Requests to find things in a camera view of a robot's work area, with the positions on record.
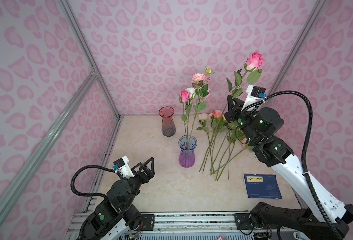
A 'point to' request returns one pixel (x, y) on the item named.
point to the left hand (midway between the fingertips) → (149, 159)
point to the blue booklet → (262, 186)
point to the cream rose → (202, 118)
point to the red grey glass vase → (168, 127)
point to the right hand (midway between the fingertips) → (228, 94)
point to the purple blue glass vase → (187, 156)
